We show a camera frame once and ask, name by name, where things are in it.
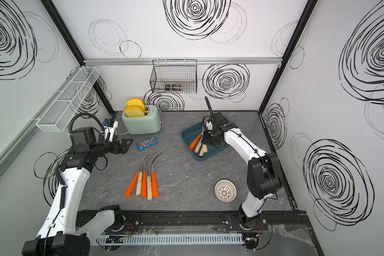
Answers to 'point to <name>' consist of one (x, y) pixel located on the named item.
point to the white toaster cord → (116, 129)
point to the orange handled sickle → (191, 146)
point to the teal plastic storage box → (188, 134)
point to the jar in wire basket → (172, 87)
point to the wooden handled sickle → (198, 145)
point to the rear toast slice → (135, 102)
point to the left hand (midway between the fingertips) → (122, 137)
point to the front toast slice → (134, 111)
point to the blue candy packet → (147, 143)
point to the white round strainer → (225, 191)
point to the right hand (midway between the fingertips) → (204, 141)
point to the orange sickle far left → (128, 191)
